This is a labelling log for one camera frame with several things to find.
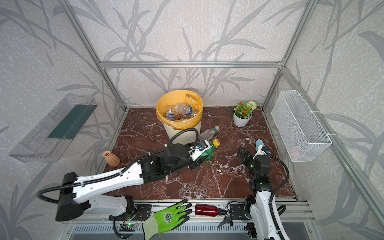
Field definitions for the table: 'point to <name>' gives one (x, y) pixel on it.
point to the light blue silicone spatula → (258, 142)
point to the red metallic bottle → (208, 210)
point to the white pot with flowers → (242, 113)
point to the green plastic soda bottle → (208, 155)
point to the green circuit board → (127, 227)
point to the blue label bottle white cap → (183, 109)
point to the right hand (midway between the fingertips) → (243, 146)
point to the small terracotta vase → (111, 159)
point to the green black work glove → (166, 220)
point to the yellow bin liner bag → (170, 100)
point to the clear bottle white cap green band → (209, 133)
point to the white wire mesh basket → (301, 134)
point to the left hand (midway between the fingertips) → (207, 145)
